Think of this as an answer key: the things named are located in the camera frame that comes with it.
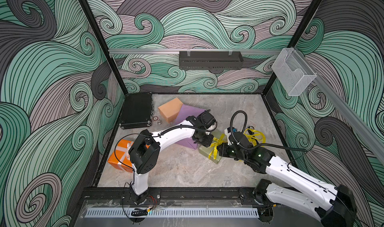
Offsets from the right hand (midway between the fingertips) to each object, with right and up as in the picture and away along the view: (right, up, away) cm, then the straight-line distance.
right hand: (214, 149), depth 76 cm
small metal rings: (-37, +14, +29) cm, 49 cm away
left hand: (-2, +2, +6) cm, 6 cm away
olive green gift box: (-4, -3, +7) cm, 9 cm away
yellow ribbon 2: (+1, +1, +5) cm, 5 cm away
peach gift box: (-27, +19, +28) cm, 44 cm away
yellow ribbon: (+27, +4, +20) cm, 34 cm away
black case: (-50, +19, +28) cm, 60 cm away
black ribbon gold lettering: (+28, +8, +23) cm, 37 cm away
